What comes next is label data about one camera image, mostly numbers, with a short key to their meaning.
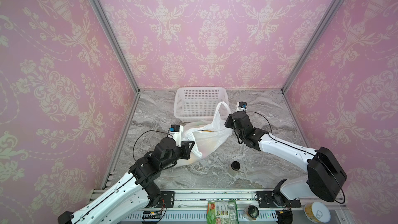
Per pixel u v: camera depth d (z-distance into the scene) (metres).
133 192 0.48
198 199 0.76
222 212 0.69
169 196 0.76
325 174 0.42
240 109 0.74
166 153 0.52
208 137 0.83
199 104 1.13
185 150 0.61
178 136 0.64
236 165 0.76
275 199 0.66
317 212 0.66
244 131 0.64
